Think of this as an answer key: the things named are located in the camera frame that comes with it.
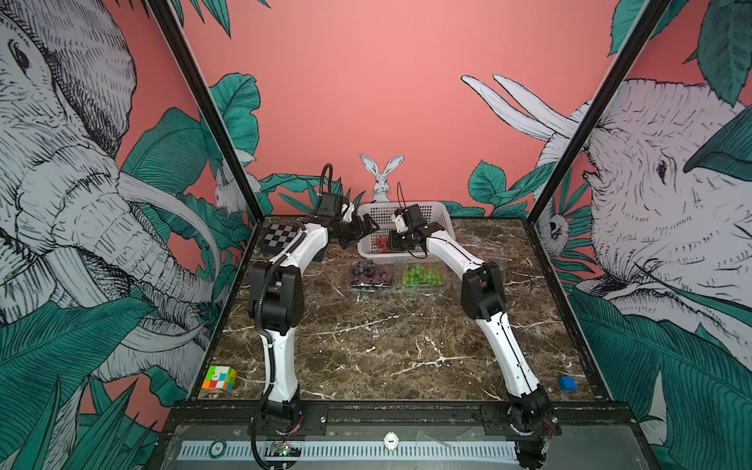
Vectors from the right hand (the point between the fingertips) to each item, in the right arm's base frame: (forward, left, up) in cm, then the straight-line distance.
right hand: (385, 238), depth 105 cm
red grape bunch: (0, +1, -2) cm, 3 cm away
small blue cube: (-48, -50, -6) cm, 70 cm away
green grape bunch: (-15, -12, -2) cm, 19 cm away
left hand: (-4, +4, +10) cm, 12 cm away
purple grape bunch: (-15, +5, 0) cm, 16 cm away
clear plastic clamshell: (-17, -15, -9) cm, 24 cm away
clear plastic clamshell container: (-21, -1, -2) cm, 21 cm away
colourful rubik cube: (-48, +43, -1) cm, 65 cm away
